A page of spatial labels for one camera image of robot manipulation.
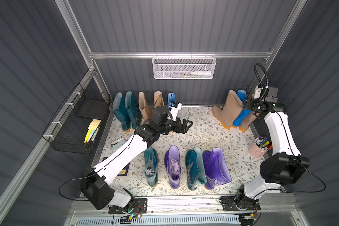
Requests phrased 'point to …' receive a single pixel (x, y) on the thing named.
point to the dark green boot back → (134, 114)
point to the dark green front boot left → (151, 164)
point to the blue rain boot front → (173, 97)
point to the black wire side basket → (67, 131)
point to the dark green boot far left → (119, 110)
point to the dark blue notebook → (125, 172)
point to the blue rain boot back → (245, 113)
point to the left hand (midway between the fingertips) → (189, 123)
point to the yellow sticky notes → (92, 127)
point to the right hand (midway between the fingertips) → (253, 102)
